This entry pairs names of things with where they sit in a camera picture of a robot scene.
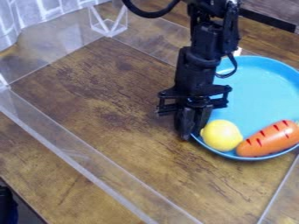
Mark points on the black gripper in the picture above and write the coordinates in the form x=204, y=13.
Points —
x=194, y=96

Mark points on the blue plastic tray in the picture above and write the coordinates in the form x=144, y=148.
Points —
x=264, y=95

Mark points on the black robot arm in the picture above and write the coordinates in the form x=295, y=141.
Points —
x=214, y=32

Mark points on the yellow toy lemon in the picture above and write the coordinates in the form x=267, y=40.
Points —
x=220, y=135

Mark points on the orange toy carrot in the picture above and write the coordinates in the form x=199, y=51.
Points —
x=272, y=139

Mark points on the clear acrylic barrier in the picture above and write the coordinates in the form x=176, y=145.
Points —
x=87, y=153

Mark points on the white patterned curtain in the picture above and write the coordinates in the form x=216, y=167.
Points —
x=22, y=13

